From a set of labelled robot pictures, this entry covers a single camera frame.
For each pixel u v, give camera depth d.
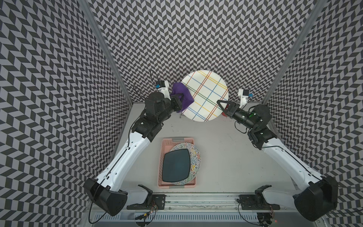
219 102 0.65
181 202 0.75
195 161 0.80
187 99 0.64
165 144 0.92
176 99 0.57
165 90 0.59
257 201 0.66
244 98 0.61
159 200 0.73
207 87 0.67
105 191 0.37
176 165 0.85
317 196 0.38
